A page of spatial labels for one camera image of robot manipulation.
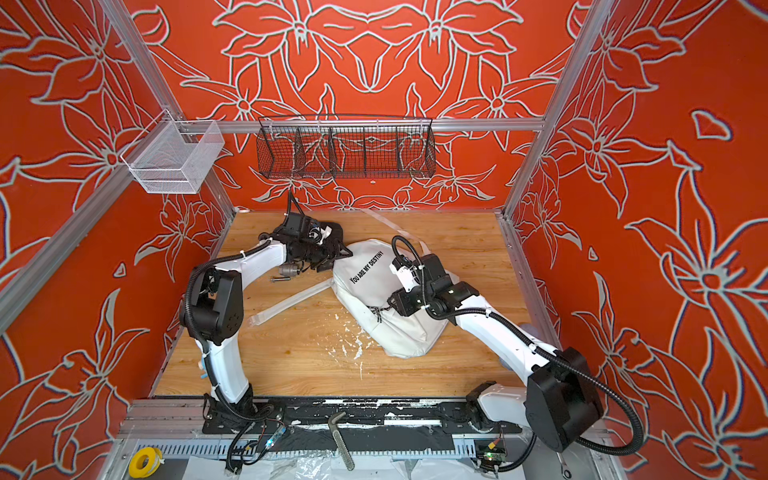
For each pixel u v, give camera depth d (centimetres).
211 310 52
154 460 68
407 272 73
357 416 74
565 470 66
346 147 99
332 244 86
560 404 40
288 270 97
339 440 70
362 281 92
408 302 72
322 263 85
